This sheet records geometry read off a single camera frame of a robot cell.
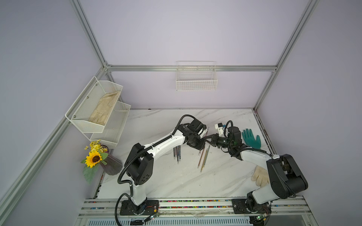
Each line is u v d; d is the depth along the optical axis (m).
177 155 0.93
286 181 0.45
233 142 0.71
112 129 1.10
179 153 0.95
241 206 0.73
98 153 0.67
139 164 0.47
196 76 0.94
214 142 0.76
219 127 0.82
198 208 0.75
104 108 0.80
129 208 0.72
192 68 0.91
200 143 0.74
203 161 0.90
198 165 0.88
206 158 0.92
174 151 0.95
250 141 1.00
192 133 0.63
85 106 0.71
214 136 0.80
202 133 0.69
